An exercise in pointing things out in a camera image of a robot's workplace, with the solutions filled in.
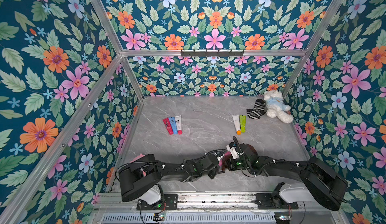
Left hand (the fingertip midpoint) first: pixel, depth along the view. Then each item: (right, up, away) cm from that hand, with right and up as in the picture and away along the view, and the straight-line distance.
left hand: (220, 165), depth 84 cm
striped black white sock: (+31, +31, +25) cm, 51 cm away
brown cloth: (+21, +7, +7) cm, 23 cm away
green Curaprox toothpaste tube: (+18, +23, +18) cm, 34 cm away
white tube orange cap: (+14, +26, +22) cm, 37 cm away
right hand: (+3, +2, +1) cm, 4 cm away
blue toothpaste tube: (-31, +23, +20) cm, 43 cm away
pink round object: (-46, +5, +3) cm, 47 cm away
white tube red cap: (-26, +22, +18) cm, 39 cm away
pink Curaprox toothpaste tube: (+3, +8, -6) cm, 10 cm away
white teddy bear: (+42, +34, +20) cm, 57 cm away
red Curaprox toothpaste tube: (-34, +21, +18) cm, 43 cm away
